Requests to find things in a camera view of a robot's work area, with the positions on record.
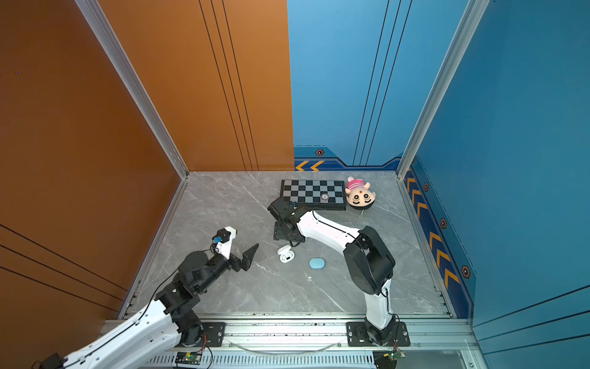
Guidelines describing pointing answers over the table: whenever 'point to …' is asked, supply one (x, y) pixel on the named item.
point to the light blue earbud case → (316, 263)
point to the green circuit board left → (192, 358)
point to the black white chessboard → (317, 194)
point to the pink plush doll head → (359, 196)
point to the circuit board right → (396, 354)
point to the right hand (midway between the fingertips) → (283, 235)
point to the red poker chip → (325, 197)
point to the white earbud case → (286, 254)
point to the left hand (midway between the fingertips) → (247, 236)
